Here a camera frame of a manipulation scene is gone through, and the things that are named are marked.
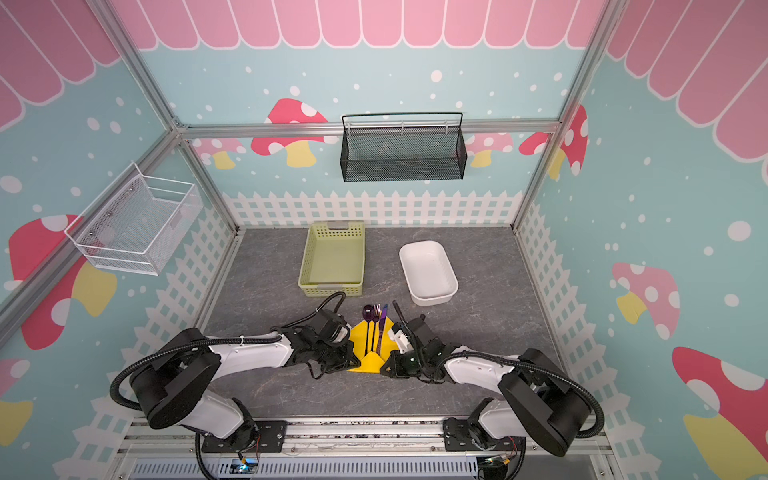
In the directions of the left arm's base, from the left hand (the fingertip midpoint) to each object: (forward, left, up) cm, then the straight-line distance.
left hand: (359, 370), depth 84 cm
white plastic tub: (+35, -21, 0) cm, 41 cm away
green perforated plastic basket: (+40, +13, 0) cm, 42 cm away
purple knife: (+15, -6, -1) cm, 16 cm away
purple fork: (+18, -4, -1) cm, 19 cm away
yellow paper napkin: (+2, -3, 0) cm, 4 cm away
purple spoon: (+17, -1, +1) cm, 17 cm away
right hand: (-1, -6, +2) cm, 6 cm away
